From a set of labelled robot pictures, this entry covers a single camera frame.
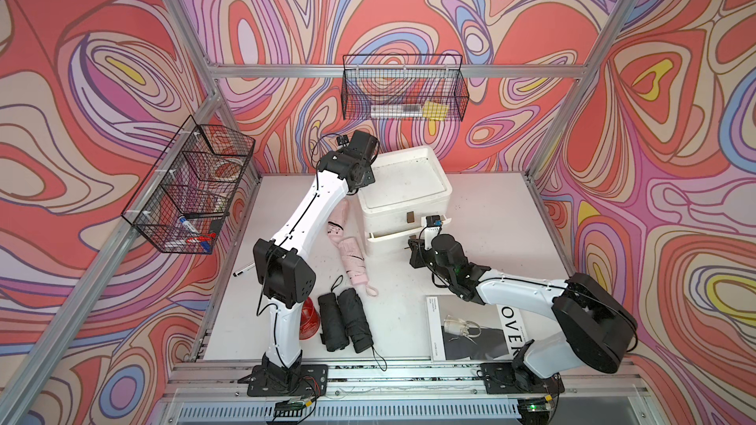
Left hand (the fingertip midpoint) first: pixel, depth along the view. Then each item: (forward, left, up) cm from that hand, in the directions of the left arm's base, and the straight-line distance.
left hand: (364, 178), depth 86 cm
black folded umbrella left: (-37, +8, -23) cm, 44 cm away
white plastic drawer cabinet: (-3, -13, 0) cm, 13 cm away
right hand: (-16, -13, -14) cm, 25 cm away
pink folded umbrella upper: (-2, +11, -21) cm, 23 cm away
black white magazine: (-37, -27, -21) cm, 50 cm away
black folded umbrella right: (-36, +1, -21) cm, 42 cm away
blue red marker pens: (-26, +34, +7) cm, 44 cm away
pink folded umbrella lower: (-18, +3, -21) cm, 28 cm away
